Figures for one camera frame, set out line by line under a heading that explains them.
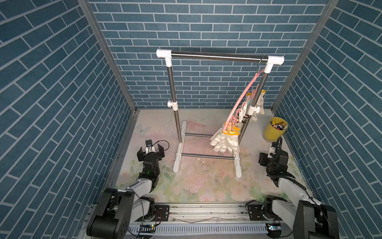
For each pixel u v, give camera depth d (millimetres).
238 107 524
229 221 723
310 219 413
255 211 740
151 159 654
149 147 722
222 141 682
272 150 784
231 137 631
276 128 958
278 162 669
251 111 669
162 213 727
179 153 915
